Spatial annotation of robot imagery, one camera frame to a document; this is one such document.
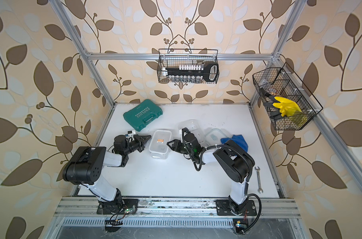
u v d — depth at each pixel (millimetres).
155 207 755
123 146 753
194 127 1056
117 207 677
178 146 806
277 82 848
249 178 504
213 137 1012
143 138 866
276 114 641
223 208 727
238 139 970
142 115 1081
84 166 483
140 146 845
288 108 689
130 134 889
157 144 892
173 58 912
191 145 730
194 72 848
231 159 504
